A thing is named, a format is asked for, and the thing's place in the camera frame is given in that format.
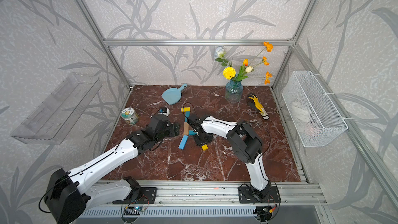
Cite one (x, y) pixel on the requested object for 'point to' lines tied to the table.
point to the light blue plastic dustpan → (172, 95)
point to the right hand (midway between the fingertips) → (202, 142)
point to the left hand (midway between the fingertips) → (176, 125)
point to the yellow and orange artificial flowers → (242, 71)
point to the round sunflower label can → (130, 115)
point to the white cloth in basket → (299, 112)
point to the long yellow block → (204, 147)
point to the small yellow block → (186, 109)
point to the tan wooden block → (186, 128)
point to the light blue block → (183, 142)
